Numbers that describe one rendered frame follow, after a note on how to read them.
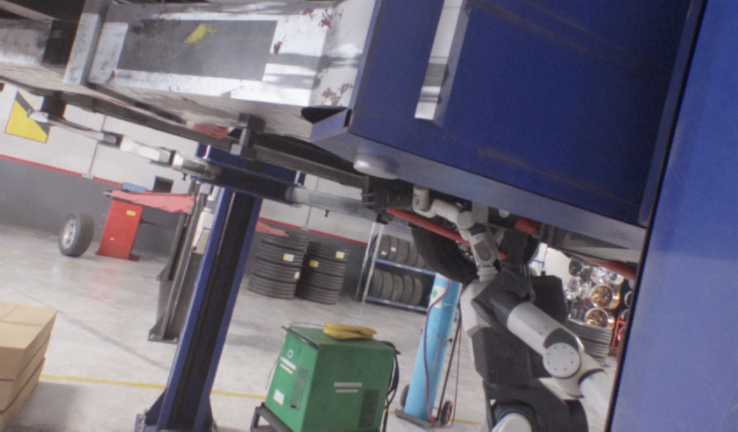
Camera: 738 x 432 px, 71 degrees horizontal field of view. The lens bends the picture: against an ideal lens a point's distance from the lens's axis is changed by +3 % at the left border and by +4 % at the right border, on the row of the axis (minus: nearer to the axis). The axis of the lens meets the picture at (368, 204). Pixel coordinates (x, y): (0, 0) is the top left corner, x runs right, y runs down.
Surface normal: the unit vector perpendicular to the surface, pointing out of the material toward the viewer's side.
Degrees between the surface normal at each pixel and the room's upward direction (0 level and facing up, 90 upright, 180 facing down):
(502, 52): 90
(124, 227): 90
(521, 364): 102
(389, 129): 83
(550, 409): 90
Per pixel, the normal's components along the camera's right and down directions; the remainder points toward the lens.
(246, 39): -0.48, -0.18
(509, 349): -0.22, 0.11
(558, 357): -0.54, -0.61
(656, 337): -0.90, -0.25
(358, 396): 0.63, 0.04
